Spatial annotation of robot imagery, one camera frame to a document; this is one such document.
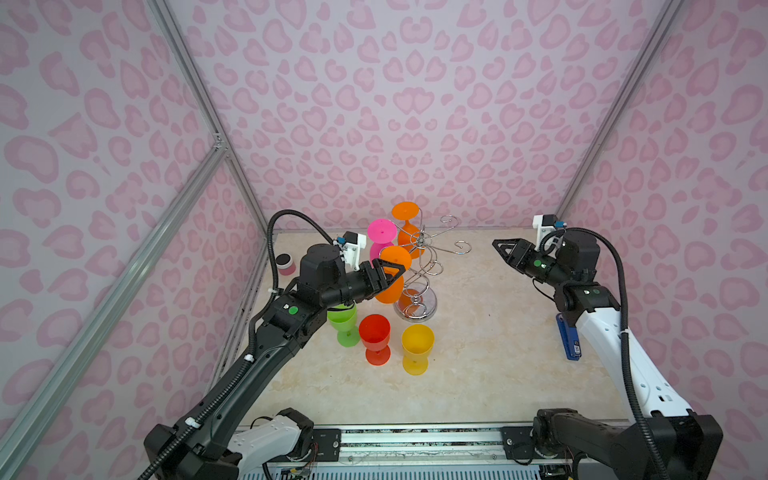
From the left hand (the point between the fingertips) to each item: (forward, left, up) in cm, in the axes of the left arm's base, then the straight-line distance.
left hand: (402, 268), depth 64 cm
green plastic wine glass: (-1, +15, -19) cm, 25 cm away
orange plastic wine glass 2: (+13, -2, -4) cm, 14 cm away
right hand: (+10, -24, -3) cm, 26 cm away
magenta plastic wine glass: (+14, +5, -3) cm, 15 cm away
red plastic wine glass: (-4, +7, -22) cm, 23 cm away
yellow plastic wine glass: (-6, -4, -25) cm, 26 cm away
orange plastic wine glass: (+6, +1, -3) cm, 7 cm away
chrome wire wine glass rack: (+12, -6, -34) cm, 37 cm away
